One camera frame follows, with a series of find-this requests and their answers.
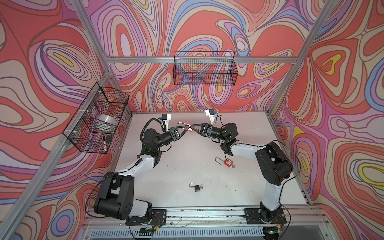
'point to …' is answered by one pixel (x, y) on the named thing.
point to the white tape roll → (105, 122)
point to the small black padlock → (197, 187)
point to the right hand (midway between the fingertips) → (191, 130)
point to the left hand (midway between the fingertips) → (189, 129)
